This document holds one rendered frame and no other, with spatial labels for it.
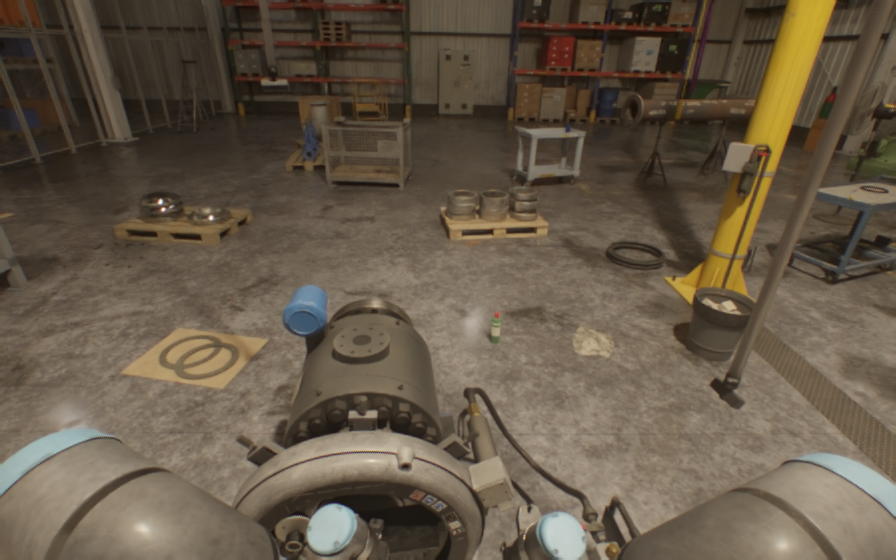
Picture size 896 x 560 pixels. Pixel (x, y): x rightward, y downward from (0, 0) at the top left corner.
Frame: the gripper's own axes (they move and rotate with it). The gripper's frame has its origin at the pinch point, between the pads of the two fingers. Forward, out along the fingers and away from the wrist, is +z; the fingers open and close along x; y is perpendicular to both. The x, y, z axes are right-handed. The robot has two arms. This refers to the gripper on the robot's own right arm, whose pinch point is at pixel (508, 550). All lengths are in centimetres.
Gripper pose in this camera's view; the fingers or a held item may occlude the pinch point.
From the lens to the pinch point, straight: 135.2
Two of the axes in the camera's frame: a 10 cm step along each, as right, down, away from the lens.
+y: 0.7, 7.7, -6.3
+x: 9.8, 0.6, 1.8
